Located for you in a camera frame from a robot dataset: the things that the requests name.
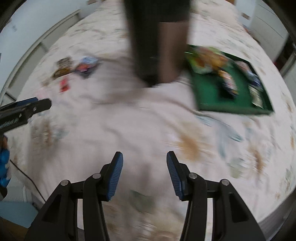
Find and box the person's bare leg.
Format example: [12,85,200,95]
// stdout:
[123,1,191,86]

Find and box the white radiator panel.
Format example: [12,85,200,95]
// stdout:
[1,9,80,105]

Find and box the left hand blue glove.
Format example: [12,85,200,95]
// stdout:
[1,135,11,199]

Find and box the floral sunflower bed sheet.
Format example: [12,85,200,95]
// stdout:
[8,1,295,240]

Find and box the white cabinet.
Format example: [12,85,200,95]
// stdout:
[233,0,296,93]

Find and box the black cable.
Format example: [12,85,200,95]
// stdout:
[9,159,47,204]

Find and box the red bar snack packet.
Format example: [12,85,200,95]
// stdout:
[59,77,70,92]

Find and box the beige sesame snack packet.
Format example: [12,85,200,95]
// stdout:
[218,69,238,99]

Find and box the green tray box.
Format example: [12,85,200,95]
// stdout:
[185,45,274,115]

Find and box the brown nutritious snack packet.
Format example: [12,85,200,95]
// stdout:
[52,57,73,79]

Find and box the blue chocolate wafer packet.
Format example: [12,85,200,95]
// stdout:
[74,56,101,78]

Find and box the clear yellow red snack bag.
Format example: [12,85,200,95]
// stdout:
[185,45,228,75]

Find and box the white oat snack packet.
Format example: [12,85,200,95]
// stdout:
[248,85,264,109]

